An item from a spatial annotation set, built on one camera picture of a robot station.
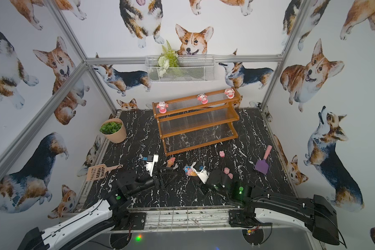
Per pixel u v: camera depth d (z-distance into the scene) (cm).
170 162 92
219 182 54
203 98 84
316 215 43
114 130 93
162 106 79
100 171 90
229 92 86
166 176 63
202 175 63
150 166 67
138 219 74
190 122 113
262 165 93
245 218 66
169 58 82
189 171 70
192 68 92
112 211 56
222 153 95
